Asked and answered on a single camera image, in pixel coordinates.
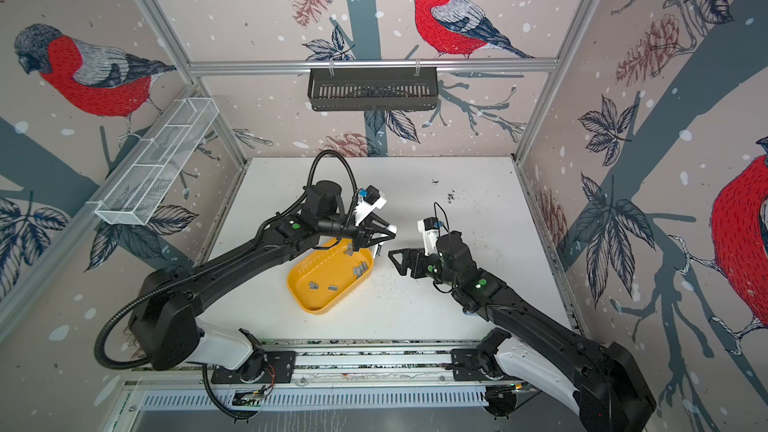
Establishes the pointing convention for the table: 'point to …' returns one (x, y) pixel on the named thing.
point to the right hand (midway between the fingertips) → (396, 257)
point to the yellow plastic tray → (326, 275)
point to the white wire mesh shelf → (155, 163)
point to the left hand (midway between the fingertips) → (390, 232)
